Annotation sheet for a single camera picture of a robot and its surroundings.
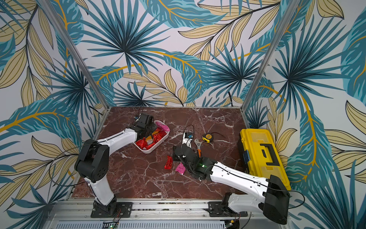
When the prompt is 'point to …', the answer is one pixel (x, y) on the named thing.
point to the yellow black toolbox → (260, 155)
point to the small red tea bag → (168, 164)
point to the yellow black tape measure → (207, 138)
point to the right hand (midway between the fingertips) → (175, 147)
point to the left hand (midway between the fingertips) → (155, 126)
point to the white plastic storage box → (149, 150)
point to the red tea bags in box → (144, 143)
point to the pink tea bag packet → (180, 168)
